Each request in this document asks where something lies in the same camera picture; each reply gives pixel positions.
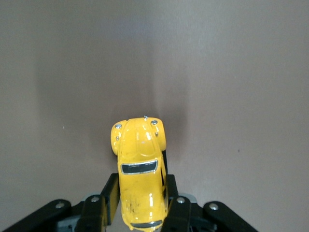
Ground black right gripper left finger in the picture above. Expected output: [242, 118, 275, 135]
[1, 173, 121, 232]

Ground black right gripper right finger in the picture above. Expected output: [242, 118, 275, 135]
[160, 174, 259, 232]

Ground yellow beetle toy car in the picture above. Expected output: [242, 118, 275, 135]
[110, 115, 168, 230]

